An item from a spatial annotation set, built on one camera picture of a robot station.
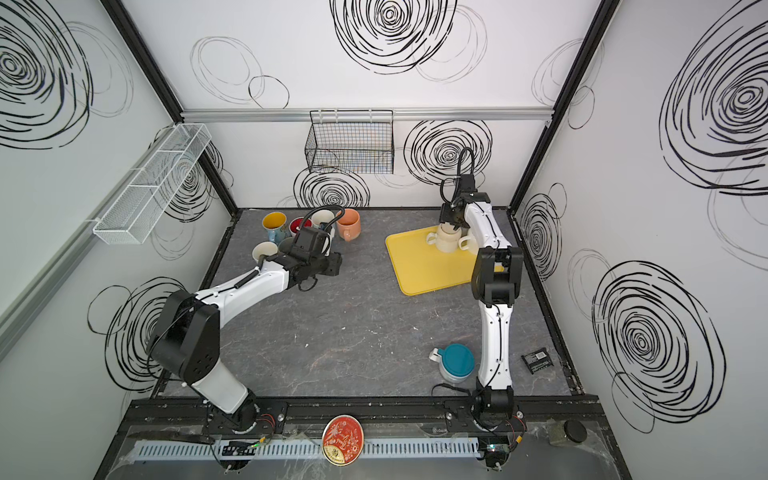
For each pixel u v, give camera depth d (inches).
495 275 24.4
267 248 38.5
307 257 27.2
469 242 40.6
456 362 29.3
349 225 40.5
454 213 35.7
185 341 17.8
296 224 41.4
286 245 38.0
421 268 43.0
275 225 40.2
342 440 26.7
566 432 25.3
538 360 32.5
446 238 40.1
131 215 28.4
